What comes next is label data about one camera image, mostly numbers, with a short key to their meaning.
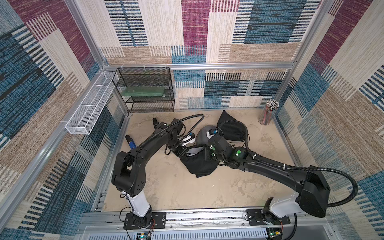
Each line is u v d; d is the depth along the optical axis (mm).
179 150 754
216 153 606
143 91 943
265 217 652
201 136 1964
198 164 814
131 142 989
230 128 1023
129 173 459
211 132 715
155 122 1078
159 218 749
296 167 470
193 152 866
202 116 692
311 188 409
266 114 1037
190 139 729
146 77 1015
